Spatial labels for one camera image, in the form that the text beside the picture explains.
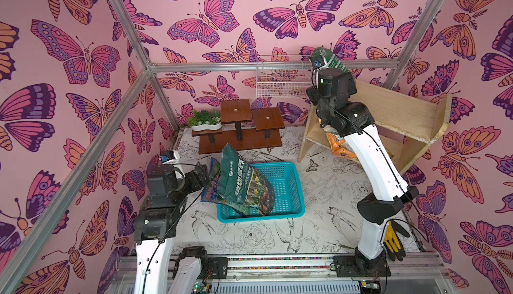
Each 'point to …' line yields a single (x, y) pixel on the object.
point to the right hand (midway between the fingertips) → (329, 81)
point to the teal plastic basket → (288, 194)
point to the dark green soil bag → (261, 196)
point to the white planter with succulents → (204, 119)
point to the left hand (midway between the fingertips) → (196, 167)
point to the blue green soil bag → (229, 180)
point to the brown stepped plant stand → (244, 128)
